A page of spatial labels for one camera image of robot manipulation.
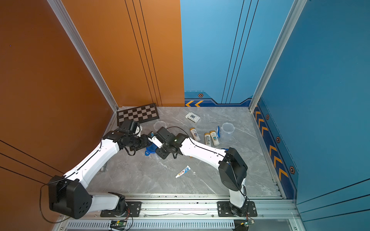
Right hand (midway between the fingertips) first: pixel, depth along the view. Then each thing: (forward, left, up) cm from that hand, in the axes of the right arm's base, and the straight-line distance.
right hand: (160, 149), depth 81 cm
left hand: (+5, +7, +1) cm, 8 cm away
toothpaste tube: (-6, -15, -13) cm, 21 cm away
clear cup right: (+16, -41, -3) cm, 44 cm away
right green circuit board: (-32, -45, -14) cm, 57 cm away
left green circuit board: (-33, +18, -15) cm, 41 cm away
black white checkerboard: (+36, +23, -9) cm, 44 cm away
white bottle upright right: (+15, -33, -11) cm, 38 cm away
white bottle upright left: (+15, -28, -11) cm, 34 cm away
